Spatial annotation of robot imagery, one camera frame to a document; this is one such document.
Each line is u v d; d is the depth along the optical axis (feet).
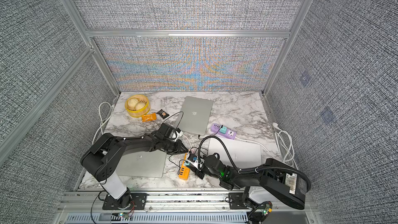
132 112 3.41
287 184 1.44
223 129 2.97
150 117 3.39
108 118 3.39
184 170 2.66
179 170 2.72
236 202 2.42
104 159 1.53
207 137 2.24
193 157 2.25
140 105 3.39
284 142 3.20
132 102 3.48
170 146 2.57
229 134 3.11
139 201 2.41
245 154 3.05
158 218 2.30
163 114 3.47
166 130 2.46
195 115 3.48
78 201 2.47
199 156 2.26
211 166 2.05
